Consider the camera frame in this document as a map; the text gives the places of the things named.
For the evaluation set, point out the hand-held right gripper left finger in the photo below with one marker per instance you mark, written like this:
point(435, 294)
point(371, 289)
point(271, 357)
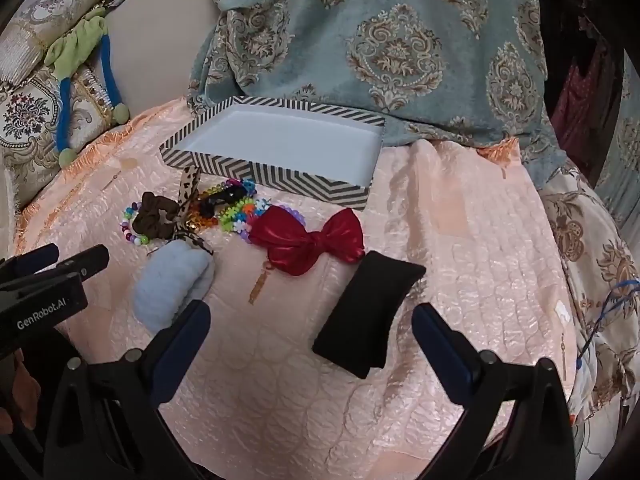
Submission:
point(190, 340)

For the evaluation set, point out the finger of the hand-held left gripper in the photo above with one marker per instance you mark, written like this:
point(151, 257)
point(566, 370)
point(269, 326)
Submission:
point(82, 262)
point(35, 257)

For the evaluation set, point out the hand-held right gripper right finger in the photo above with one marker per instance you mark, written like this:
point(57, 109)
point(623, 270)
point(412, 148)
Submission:
point(445, 355)

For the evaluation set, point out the light blue fluffy scrunchie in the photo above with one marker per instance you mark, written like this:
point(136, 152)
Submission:
point(170, 280)

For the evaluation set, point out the brown scrunchie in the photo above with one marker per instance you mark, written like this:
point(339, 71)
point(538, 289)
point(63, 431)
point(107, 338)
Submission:
point(152, 215)

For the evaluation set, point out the black cushion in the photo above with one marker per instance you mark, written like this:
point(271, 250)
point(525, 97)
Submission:
point(365, 315)

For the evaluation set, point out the leopard print ribbon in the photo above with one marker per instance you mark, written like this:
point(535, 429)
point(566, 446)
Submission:
point(190, 180)

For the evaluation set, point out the black scrunchie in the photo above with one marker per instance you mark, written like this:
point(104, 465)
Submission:
point(220, 202)

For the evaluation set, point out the red bow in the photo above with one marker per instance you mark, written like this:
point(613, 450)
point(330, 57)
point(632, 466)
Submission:
point(300, 245)

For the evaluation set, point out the striped cardboard box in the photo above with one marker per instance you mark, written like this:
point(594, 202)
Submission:
point(290, 135)

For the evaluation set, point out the person's left hand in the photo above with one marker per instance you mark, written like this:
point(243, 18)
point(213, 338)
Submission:
point(27, 385)

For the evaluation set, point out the white paper scrap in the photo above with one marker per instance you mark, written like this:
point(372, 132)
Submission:
point(563, 312)

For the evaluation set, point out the pink quilted bedspread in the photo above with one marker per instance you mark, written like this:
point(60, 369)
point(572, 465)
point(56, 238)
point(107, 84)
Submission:
point(300, 410)

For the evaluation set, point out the gold floral embroidered pillow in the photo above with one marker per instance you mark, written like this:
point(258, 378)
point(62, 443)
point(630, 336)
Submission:
point(45, 15)
point(30, 120)

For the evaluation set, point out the cream floral bedsheet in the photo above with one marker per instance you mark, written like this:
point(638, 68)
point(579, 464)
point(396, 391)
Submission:
point(590, 240)

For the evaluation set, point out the green and blue plush toy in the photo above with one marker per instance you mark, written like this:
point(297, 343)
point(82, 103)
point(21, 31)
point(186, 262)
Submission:
point(75, 45)

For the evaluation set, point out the beige headboard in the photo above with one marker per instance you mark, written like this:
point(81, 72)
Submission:
point(160, 50)

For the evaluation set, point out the pale blue patterned curtain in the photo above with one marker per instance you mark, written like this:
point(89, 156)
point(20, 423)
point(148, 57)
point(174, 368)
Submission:
point(625, 160)

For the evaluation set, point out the dark hanging clothes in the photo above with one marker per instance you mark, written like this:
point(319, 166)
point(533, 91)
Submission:
point(575, 105)

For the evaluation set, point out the blue patterned blanket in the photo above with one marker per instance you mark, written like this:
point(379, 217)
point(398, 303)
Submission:
point(400, 10)

